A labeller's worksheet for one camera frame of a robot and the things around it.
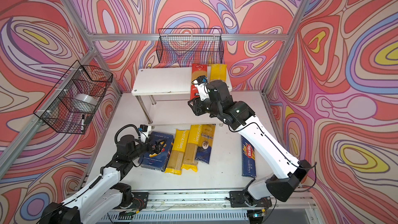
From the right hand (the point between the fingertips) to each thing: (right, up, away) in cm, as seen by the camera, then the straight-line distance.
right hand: (193, 105), depth 67 cm
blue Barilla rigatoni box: (-18, -30, +12) cm, 37 cm away
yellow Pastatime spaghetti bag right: (-3, -30, +18) cm, 35 cm away
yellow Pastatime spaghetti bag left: (-10, -28, +19) cm, 35 cm away
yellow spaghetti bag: (+13, +18, +16) cm, 27 cm away
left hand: (-18, -17, +15) cm, 29 cm away
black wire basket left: (-60, -1, 0) cm, 60 cm away
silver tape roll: (-50, +1, +3) cm, 50 cm away
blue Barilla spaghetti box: (+30, -29, +17) cm, 45 cm away
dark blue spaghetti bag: (+6, -22, +23) cm, 33 cm away
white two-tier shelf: (-15, +5, +6) cm, 17 cm away
